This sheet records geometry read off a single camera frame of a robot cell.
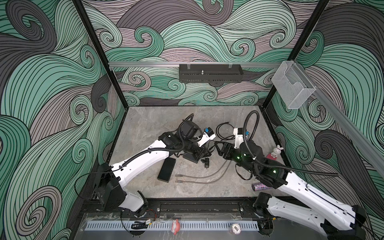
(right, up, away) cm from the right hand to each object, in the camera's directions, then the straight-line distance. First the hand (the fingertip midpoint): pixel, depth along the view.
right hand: (218, 144), depth 68 cm
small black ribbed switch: (-27, -18, +18) cm, 37 cm away
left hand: (-3, -5, +2) cm, 6 cm away
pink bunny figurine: (+38, -10, +22) cm, 45 cm away
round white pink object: (+7, -36, -5) cm, 37 cm away
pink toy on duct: (-20, -36, -4) cm, 41 cm away
